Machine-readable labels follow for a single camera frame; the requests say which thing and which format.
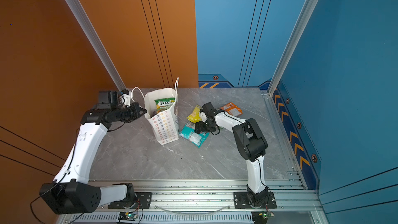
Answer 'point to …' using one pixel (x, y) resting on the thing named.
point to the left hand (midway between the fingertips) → (146, 108)
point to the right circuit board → (261, 216)
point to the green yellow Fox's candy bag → (162, 104)
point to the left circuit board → (128, 215)
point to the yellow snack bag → (195, 117)
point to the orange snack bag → (232, 109)
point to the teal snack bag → (189, 133)
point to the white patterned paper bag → (165, 123)
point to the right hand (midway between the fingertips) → (199, 130)
